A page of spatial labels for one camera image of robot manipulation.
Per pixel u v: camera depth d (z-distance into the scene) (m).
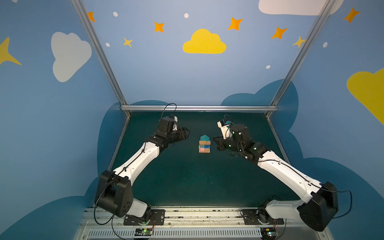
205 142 0.95
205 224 0.73
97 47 0.82
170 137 0.69
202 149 0.98
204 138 0.93
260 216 0.67
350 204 0.42
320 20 0.73
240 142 0.58
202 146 0.98
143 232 0.70
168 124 0.63
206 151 0.98
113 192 0.42
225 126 0.68
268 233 0.71
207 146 0.98
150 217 0.73
